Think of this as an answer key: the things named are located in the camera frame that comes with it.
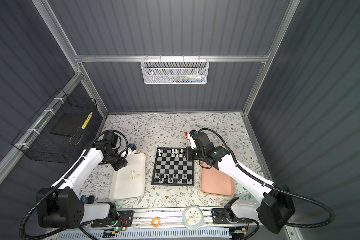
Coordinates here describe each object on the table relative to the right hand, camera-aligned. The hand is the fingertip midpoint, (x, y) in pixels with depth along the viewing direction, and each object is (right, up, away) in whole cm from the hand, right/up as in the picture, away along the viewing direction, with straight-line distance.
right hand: (185, 153), depth 79 cm
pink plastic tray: (+18, -19, +8) cm, 27 cm away
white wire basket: (-8, +56, +33) cm, 65 cm away
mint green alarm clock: (+3, -30, -7) cm, 31 cm away
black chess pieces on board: (-9, -16, +5) cm, 19 cm away
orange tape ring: (-15, -33, -6) cm, 37 cm away
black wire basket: (-64, +10, -7) cm, 65 cm away
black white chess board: (-8, -11, +10) cm, 17 cm away
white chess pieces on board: (-8, -2, +16) cm, 18 cm away
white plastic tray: (-34, -18, +7) cm, 39 cm away
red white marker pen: (+1, +8, +27) cm, 28 cm away
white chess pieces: (-31, -13, +8) cm, 35 cm away
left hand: (-36, -6, +3) cm, 36 cm away
